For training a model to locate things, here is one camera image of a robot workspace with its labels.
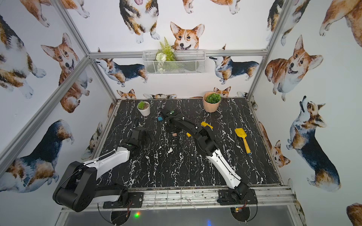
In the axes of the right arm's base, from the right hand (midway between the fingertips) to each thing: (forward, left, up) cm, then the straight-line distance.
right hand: (170, 131), depth 99 cm
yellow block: (-2, -13, -1) cm, 13 cm away
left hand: (-4, +13, +7) cm, 15 cm away
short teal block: (+13, +10, -2) cm, 16 cm away
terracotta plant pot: (+22, -30, +8) cm, 38 cm away
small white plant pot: (+17, +21, +6) cm, 28 cm away
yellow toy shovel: (-1, -49, -1) cm, 49 cm away
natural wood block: (-2, -3, 0) cm, 4 cm away
